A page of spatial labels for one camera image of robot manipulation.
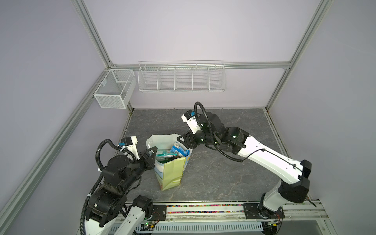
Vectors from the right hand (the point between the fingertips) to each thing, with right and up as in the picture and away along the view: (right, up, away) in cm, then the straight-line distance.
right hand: (180, 136), depth 64 cm
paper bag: (-4, -11, 0) cm, 11 cm away
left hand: (-9, -5, -4) cm, 11 cm away
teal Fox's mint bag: (-8, -10, +9) cm, 16 cm away
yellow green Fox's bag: (-9, -13, +11) cm, 20 cm away
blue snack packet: (-3, -8, +14) cm, 16 cm away
